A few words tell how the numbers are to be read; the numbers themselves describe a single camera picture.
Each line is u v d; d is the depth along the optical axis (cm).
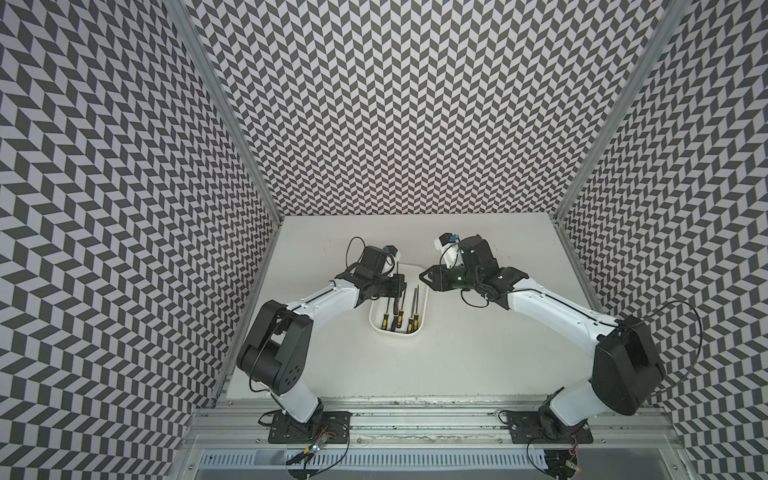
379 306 93
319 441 68
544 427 65
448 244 73
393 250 84
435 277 74
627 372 43
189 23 73
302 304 50
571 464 68
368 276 72
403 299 84
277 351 45
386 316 91
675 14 67
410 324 89
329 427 71
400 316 91
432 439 72
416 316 91
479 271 63
